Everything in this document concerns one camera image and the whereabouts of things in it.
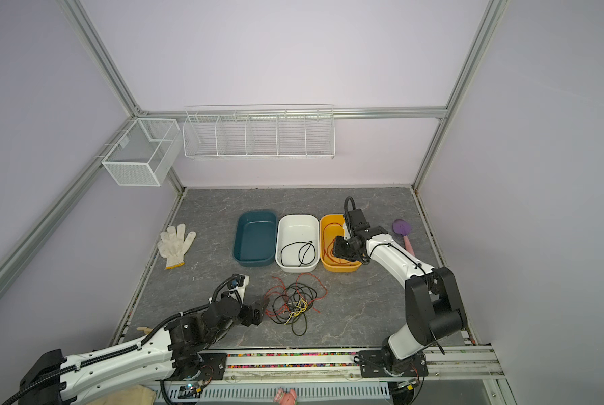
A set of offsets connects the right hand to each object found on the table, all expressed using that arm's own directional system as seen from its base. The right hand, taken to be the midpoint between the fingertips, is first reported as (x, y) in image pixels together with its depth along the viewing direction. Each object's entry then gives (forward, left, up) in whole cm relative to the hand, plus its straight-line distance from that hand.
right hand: (337, 253), depth 90 cm
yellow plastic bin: (+16, +1, -5) cm, 16 cm away
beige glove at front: (-41, +57, -7) cm, 71 cm away
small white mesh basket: (+38, +78, +17) cm, 88 cm away
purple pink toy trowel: (+16, -28, -7) cm, 33 cm away
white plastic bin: (+17, +15, -7) cm, 24 cm away
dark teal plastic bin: (+10, +32, -6) cm, 34 cm away
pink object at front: (-42, +15, -5) cm, 44 cm away
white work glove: (+8, +66, -7) cm, 67 cm away
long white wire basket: (+41, +43, +23) cm, 64 cm away
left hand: (-16, +27, -1) cm, 32 cm away
